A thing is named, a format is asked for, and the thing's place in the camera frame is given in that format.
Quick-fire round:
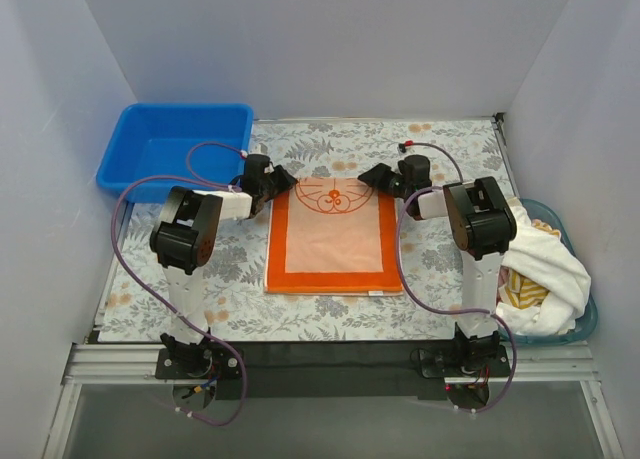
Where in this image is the blue plastic bin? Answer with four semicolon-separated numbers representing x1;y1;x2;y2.
96;103;254;196

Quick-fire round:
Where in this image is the white towel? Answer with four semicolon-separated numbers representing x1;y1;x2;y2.
497;196;593;335

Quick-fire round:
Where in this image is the yellow striped towel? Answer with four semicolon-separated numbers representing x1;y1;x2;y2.
498;270;549;309

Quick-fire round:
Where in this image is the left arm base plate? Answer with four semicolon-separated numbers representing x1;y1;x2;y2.
154;334;242;380

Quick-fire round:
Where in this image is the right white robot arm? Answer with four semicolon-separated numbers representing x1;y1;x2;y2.
358;155;517;340

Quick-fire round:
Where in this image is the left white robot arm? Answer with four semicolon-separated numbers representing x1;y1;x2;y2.
150;154;297;347

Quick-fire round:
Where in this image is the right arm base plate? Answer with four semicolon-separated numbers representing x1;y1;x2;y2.
409;342;511;379

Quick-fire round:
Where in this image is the orange cartoon towel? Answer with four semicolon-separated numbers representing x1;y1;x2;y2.
264;177;403;296

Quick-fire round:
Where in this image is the teal laundry basket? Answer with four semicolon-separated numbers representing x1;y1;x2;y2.
494;197;600;349

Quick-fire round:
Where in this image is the aluminium frame rail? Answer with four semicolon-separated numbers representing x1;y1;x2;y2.
62;342;600;384

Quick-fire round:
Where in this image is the floral table mat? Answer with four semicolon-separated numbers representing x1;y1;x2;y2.
98;119;513;342

